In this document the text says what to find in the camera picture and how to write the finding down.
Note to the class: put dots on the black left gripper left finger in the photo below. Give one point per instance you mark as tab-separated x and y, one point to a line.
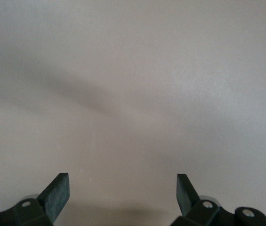
55	197

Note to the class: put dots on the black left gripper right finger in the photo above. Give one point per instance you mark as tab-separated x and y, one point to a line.
185	195

